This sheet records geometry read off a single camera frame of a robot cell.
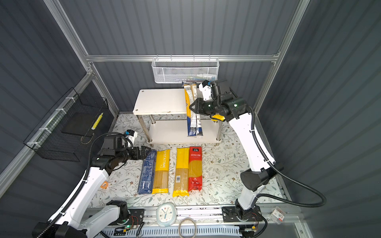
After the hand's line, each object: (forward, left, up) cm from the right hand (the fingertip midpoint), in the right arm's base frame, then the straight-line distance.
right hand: (192, 108), depth 68 cm
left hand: (-9, +28, -21) cm, 36 cm away
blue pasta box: (-18, +27, -36) cm, 48 cm away
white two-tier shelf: (+11, +23, -6) cm, 27 cm away
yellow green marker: (+2, +52, -10) cm, 53 cm away
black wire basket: (0, +62, -8) cm, 62 cm away
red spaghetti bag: (-13, 0, -38) cm, 40 cm away
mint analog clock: (-37, +14, -36) cm, 54 cm away
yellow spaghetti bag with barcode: (-24, +7, -37) cm, 45 cm away
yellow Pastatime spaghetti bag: (-16, +19, -37) cm, 45 cm away
